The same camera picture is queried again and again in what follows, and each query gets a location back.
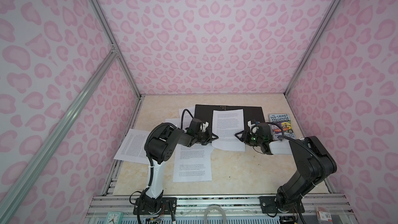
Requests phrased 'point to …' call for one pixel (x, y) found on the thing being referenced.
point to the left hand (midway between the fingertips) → (220, 135)
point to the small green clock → (114, 218)
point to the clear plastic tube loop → (213, 206)
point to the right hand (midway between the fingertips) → (238, 134)
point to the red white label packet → (323, 218)
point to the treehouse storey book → (284, 120)
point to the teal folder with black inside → (251, 113)
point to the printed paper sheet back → (186, 117)
